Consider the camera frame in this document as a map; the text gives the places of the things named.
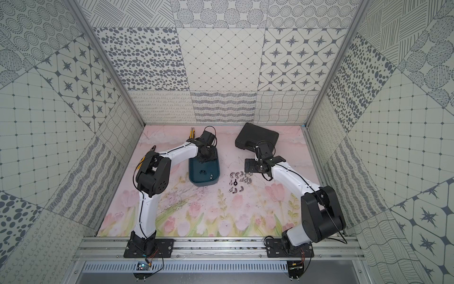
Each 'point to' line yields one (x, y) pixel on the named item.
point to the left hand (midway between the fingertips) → (213, 155)
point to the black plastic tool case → (251, 135)
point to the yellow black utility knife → (192, 133)
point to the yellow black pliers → (138, 168)
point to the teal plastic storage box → (204, 174)
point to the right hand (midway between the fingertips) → (255, 167)
